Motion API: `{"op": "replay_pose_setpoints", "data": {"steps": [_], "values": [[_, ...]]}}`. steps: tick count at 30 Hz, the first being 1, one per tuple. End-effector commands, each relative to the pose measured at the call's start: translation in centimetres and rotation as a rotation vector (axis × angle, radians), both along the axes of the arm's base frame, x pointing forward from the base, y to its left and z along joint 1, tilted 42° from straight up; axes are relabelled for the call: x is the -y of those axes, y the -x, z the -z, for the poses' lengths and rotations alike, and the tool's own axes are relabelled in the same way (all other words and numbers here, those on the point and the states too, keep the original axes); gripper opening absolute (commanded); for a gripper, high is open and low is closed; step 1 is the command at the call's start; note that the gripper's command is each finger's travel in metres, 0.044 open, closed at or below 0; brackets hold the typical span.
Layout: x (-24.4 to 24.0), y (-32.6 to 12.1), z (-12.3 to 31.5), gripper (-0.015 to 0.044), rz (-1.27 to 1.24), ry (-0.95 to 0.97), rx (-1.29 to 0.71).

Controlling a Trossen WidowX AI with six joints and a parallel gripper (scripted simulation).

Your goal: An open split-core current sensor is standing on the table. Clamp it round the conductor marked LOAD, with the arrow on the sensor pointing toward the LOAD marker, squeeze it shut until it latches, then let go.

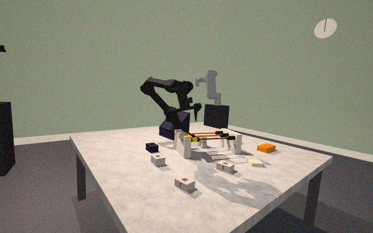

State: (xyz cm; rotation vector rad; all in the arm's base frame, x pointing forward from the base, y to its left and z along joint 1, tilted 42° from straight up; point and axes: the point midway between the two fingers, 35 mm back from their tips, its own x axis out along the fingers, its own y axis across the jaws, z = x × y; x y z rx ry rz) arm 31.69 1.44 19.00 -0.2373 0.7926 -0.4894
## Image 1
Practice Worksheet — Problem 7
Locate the orange rectangular block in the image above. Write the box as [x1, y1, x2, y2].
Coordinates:
[257, 143, 276, 153]

